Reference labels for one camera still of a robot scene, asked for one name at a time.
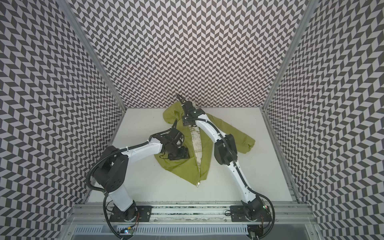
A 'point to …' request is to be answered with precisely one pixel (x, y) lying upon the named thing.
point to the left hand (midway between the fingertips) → (186, 156)
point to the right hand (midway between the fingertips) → (193, 118)
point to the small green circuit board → (129, 231)
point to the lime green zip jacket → (200, 144)
